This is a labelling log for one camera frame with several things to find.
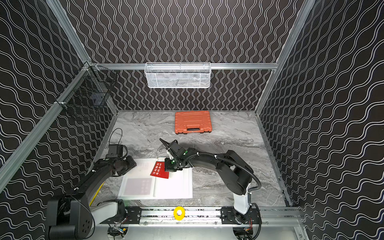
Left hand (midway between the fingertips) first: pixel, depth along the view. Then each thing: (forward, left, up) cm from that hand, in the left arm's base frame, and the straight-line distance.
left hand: (136, 162), depth 87 cm
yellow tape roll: (-25, -28, -4) cm, 38 cm away
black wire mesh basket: (+41, +37, +21) cm, 59 cm away
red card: (-12, -4, -4) cm, 13 cm away
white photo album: (-11, -26, -3) cm, 28 cm away
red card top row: (-2, -13, -3) cm, 14 cm away
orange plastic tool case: (+36, -30, -2) cm, 47 cm away
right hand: (-3, -17, 0) cm, 17 cm away
